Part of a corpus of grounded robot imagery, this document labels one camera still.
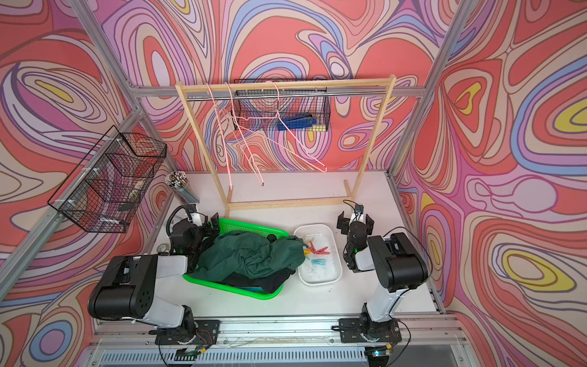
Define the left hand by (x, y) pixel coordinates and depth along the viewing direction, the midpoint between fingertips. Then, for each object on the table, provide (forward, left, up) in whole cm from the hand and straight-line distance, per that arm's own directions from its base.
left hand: (208, 215), depth 92 cm
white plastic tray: (-4, -45, -9) cm, 46 cm away
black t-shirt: (-27, -27, +1) cm, 38 cm away
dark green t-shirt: (-19, -10, +3) cm, 21 cm away
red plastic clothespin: (-11, -47, -9) cm, 49 cm away
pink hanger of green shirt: (+40, -34, +14) cm, 54 cm away
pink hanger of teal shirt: (+38, 0, +12) cm, 40 cm away
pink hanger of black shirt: (+33, -12, +15) cm, 38 cm away
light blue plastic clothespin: (-16, -45, -9) cm, 49 cm away
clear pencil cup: (+11, +13, +7) cm, 19 cm away
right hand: (+1, -61, -4) cm, 61 cm away
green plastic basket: (-3, -8, -2) cm, 9 cm away
